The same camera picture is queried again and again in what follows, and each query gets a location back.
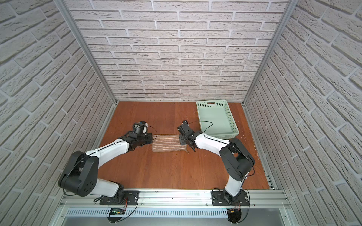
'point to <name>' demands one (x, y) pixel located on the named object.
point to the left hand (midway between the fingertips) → (151, 133)
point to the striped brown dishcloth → (168, 143)
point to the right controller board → (234, 215)
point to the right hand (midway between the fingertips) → (180, 138)
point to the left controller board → (117, 211)
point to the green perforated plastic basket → (216, 119)
